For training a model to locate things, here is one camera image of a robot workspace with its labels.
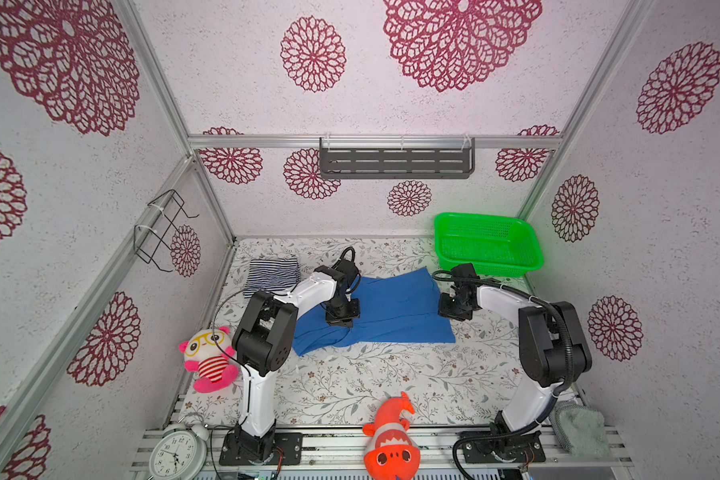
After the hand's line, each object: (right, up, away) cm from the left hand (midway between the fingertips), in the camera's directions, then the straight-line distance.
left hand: (352, 328), depth 93 cm
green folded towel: (+58, -23, -18) cm, 65 cm away
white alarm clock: (-40, -25, -23) cm, 53 cm away
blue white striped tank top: (-28, +16, +13) cm, 34 cm away
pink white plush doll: (-39, -5, -12) cm, 41 cm away
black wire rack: (-50, +26, -21) cm, 60 cm away
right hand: (+30, +6, +4) cm, 31 cm away
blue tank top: (+16, +5, +10) cm, 19 cm away
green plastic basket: (+56, +28, +24) cm, 67 cm away
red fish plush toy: (+10, -22, -28) cm, 37 cm away
